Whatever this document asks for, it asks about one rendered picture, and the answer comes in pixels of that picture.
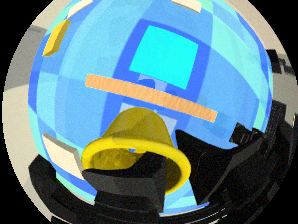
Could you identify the orange flat bar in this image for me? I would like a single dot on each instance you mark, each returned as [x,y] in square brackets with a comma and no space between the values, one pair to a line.
[137,91]

